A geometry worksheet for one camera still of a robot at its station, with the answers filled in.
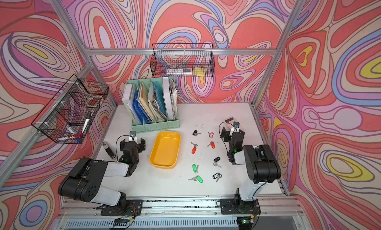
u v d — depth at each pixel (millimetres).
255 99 1192
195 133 1017
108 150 889
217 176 842
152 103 908
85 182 443
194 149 934
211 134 1013
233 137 776
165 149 913
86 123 690
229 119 1085
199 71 908
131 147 703
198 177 837
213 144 962
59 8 711
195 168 864
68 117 736
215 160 907
